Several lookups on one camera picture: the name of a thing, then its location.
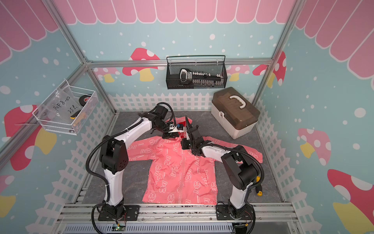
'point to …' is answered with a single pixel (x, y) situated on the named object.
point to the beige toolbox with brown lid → (235, 114)
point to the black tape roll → (84, 99)
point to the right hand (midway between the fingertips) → (181, 142)
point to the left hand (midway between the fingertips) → (176, 135)
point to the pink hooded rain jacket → (175, 176)
